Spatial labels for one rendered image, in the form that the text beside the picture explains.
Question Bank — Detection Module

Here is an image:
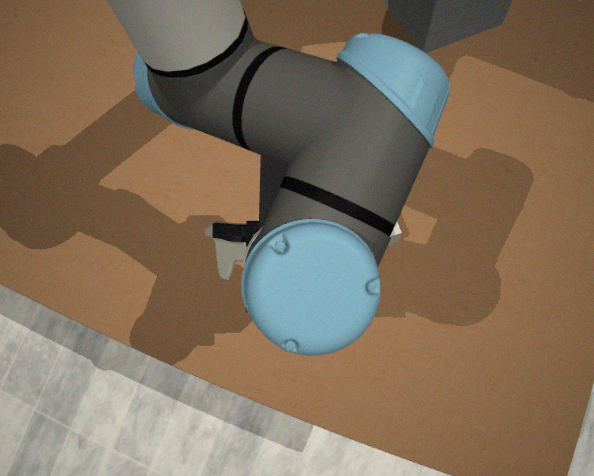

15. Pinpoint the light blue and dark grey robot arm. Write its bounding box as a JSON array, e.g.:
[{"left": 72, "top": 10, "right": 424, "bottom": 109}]
[{"left": 107, "top": 0, "right": 450, "bottom": 356}]

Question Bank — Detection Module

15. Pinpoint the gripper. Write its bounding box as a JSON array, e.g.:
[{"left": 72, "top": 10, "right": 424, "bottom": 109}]
[{"left": 205, "top": 221, "right": 259, "bottom": 280}]

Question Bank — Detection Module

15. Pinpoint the white power strip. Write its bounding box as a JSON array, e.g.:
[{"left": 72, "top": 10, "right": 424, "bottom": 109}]
[{"left": 388, "top": 222, "right": 402, "bottom": 246}]

